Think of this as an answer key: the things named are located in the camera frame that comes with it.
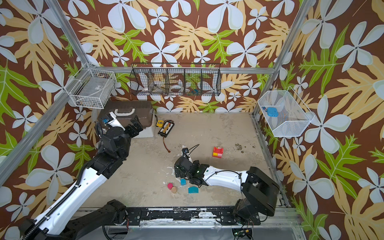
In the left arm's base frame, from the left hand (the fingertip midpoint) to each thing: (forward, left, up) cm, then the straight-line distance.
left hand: (128, 119), depth 69 cm
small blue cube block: (-18, -25, -34) cm, 46 cm away
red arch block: (+1, -47, -30) cm, 56 cm away
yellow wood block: (-1, -45, -32) cm, 55 cm away
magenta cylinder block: (-20, -18, -34) cm, 43 cm away
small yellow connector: (+26, -6, -34) cm, 43 cm away
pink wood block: (-1, -48, -32) cm, 58 cm away
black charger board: (+21, -12, -34) cm, 42 cm away
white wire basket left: (+26, +29, -2) cm, 39 cm away
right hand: (-10, -24, -29) cm, 39 cm away
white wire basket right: (+13, -83, -8) cm, 84 cm away
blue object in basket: (+15, -77, -9) cm, 79 cm away
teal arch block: (-21, -31, -36) cm, 52 cm away
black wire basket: (+40, -18, -5) cm, 45 cm away
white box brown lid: (+21, +12, -15) cm, 28 cm away
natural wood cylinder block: (-22, -20, -34) cm, 45 cm away
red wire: (+3, -15, -35) cm, 38 cm away
